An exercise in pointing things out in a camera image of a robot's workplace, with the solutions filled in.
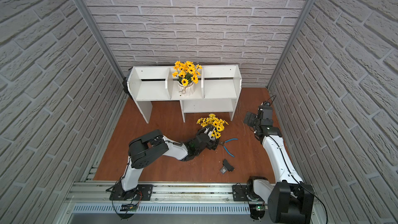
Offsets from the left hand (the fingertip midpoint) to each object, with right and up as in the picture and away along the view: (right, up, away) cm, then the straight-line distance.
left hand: (216, 133), depth 91 cm
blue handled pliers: (+4, -5, -1) cm, 7 cm away
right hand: (+23, +11, -8) cm, 26 cm away
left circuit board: (-43, -31, -19) cm, 57 cm away
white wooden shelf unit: (+1, +29, -2) cm, 29 cm away
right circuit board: (+19, -30, -21) cm, 41 cm away
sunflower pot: (-1, +4, -11) cm, 11 cm away
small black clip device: (+5, -15, -10) cm, 19 cm away
